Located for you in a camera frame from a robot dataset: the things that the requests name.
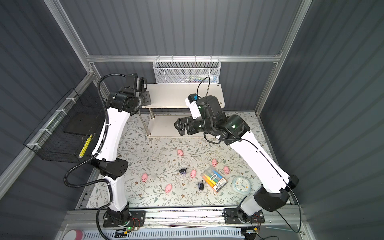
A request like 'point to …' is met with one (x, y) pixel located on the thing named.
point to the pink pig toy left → (144, 177)
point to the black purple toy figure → (183, 171)
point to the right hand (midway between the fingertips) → (184, 124)
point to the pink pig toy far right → (226, 170)
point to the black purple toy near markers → (200, 186)
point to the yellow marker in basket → (85, 147)
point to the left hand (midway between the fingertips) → (142, 97)
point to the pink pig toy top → (180, 152)
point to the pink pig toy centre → (193, 173)
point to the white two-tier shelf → (173, 96)
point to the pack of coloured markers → (214, 179)
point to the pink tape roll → (73, 234)
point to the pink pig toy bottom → (168, 188)
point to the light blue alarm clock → (241, 184)
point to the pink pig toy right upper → (214, 162)
